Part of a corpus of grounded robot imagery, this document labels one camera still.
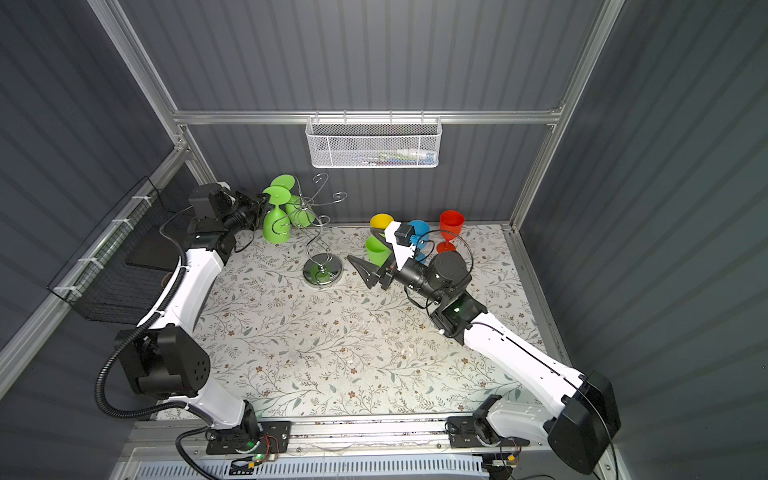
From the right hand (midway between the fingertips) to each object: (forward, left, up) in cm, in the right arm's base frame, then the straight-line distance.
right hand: (364, 247), depth 60 cm
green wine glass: (+21, 0, -26) cm, 33 cm away
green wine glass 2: (+16, +25, -9) cm, 31 cm away
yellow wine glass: (+36, -1, -27) cm, 45 cm away
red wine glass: (+31, -25, -25) cm, 47 cm away
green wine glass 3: (+25, +22, -13) cm, 36 cm away
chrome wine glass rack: (+23, +21, -37) cm, 49 cm away
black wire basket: (+2, +60, -10) cm, 60 cm away
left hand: (+24, +27, -3) cm, 36 cm away
